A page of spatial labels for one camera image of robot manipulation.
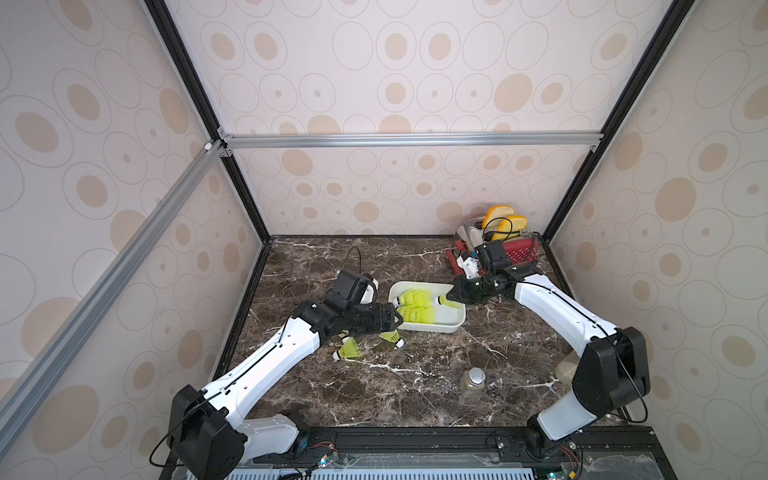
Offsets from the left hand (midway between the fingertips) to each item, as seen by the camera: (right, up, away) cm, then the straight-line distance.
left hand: (399, 322), depth 74 cm
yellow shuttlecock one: (+13, +4, +14) cm, 19 cm away
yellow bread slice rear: (+32, +30, +24) cm, 50 cm away
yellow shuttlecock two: (+6, +3, +23) cm, 24 cm away
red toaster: (+26, +23, +28) cm, 45 cm away
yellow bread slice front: (+36, +26, +21) cm, 49 cm away
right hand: (+13, +5, +11) cm, 18 cm away
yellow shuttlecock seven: (+7, -2, +19) cm, 20 cm away
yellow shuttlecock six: (-1, -8, +16) cm, 17 cm away
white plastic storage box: (+16, -3, +23) cm, 28 cm away
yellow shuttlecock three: (-14, -10, +12) cm, 21 cm away
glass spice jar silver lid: (+18, -15, 0) cm, 24 cm away
